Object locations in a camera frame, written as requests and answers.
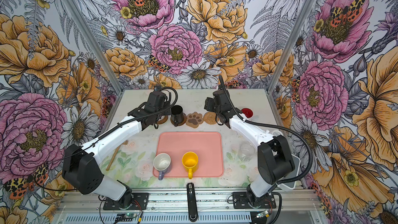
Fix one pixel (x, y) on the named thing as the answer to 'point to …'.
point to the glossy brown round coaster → (184, 120)
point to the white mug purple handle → (161, 162)
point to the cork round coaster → (210, 117)
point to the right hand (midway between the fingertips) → (210, 105)
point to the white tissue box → (288, 186)
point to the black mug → (177, 114)
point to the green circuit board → (122, 217)
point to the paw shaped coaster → (194, 120)
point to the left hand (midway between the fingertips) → (164, 108)
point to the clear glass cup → (246, 151)
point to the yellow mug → (189, 159)
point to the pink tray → (208, 145)
